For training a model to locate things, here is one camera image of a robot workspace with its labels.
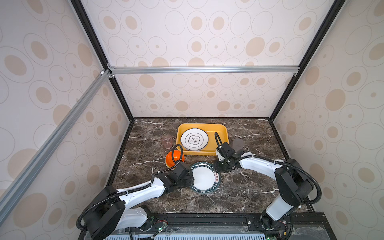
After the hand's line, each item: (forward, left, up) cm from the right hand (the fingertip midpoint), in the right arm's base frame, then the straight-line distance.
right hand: (214, 168), depth 90 cm
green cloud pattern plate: (+23, +12, -1) cm, 26 cm away
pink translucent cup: (+20, +31, +1) cm, 37 cm away
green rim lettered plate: (-5, +5, -1) cm, 7 cm away
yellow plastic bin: (+31, 0, 0) cm, 31 cm away
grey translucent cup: (+18, -17, 0) cm, 25 cm away
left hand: (-8, +11, +3) cm, 13 cm away
